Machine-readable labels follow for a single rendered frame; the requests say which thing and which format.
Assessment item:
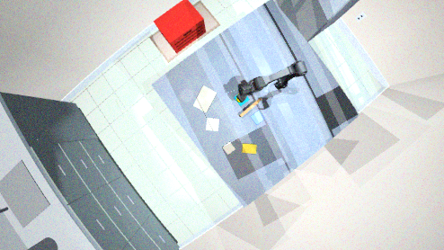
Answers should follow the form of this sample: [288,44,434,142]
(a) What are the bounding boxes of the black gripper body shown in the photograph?
[236,92,253,103]

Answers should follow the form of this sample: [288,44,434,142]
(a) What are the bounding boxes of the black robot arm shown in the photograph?
[238,60,307,95]

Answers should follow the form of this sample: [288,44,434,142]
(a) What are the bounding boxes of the yellow block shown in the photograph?
[242,144,257,154]

